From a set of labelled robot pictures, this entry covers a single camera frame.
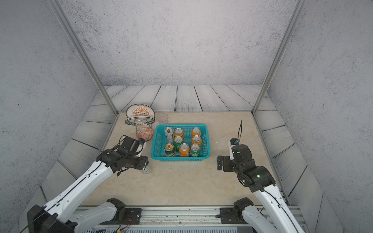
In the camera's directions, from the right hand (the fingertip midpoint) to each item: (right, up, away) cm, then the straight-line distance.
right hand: (227, 158), depth 73 cm
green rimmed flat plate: (-52, +19, +26) cm, 61 cm away
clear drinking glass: (-39, +21, +39) cm, 59 cm away
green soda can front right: (-16, +1, +14) cm, 21 cm away
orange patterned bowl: (-50, +10, +32) cm, 60 cm away
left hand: (-42, -3, +6) cm, 43 cm away
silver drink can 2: (-31, +12, +18) cm, 38 cm away
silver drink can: (-42, -8, +9) cm, 44 cm away
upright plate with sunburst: (-53, +27, +29) cm, 66 cm away
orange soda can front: (-22, +2, +14) cm, 26 cm away
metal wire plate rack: (-55, +17, +35) cm, 67 cm away
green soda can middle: (-26, +7, +17) cm, 32 cm away
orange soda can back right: (-15, +12, +22) cm, 29 cm away
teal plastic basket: (-40, +4, +28) cm, 49 cm away
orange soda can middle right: (-14, +7, +18) cm, 24 cm away
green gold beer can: (-31, +2, +14) cm, 34 cm away
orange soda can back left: (-26, +12, +21) cm, 35 cm away
